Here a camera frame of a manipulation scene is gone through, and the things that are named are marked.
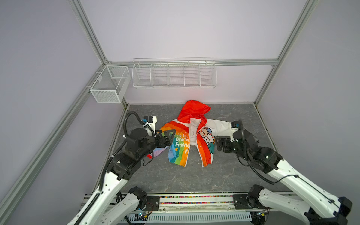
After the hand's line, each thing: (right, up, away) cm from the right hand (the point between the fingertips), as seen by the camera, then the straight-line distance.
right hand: (222, 140), depth 72 cm
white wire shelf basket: (-25, +44, +27) cm, 57 cm away
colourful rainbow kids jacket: (-14, +4, +30) cm, 33 cm away
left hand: (-27, +4, -6) cm, 28 cm away
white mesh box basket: (-75, +35, +31) cm, 89 cm away
